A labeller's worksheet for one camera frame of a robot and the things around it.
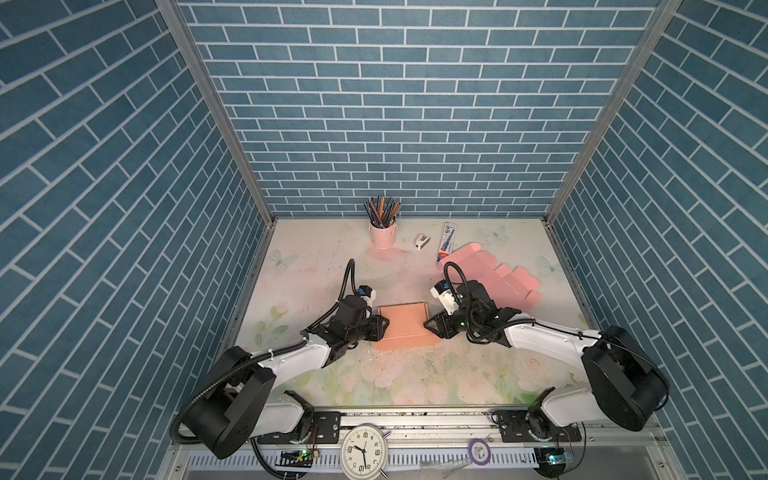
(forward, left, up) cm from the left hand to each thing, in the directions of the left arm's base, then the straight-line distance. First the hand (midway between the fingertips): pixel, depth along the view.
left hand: (385, 322), depth 88 cm
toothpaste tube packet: (+34, -23, -2) cm, 42 cm away
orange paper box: (-2, -6, 0) cm, 6 cm away
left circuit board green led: (-32, +22, -7) cm, 39 cm away
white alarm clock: (-32, +5, 0) cm, 32 cm away
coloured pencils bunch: (+40, +1, +7) cm, 41 cm away
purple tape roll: (-32, -20, -4) cm, 38 cm away
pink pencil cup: (+32, +1, +2) cm, 32 cm away
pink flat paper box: (+13, -43, -4) cm, 45 cm away
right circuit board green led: (-34, -40, -4) cm, 53 cm away
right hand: (0, -12, +3) cm, 12 cm away
